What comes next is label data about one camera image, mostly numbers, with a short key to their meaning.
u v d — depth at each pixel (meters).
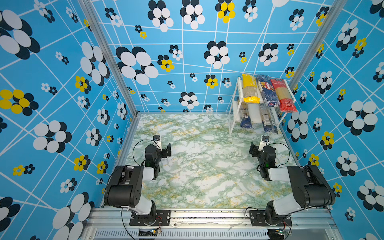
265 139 0.80
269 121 0.91
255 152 0.85
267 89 0.81
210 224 0.73
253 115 0.98
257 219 0.73
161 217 0.73
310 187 0.45
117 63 0.92
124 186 0.45
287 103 0.74
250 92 0.80
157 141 0.80
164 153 0.84
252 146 0.86
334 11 0.69
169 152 0.86
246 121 0.91
